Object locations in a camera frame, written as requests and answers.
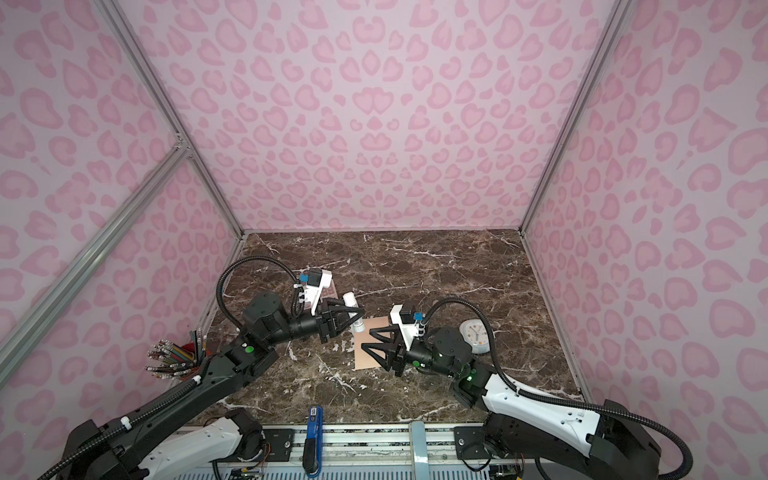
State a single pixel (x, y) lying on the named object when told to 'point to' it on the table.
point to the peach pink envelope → (362, 360)
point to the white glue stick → (358, 325)
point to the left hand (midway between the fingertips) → (362, 309)
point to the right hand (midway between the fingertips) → (368, 342)
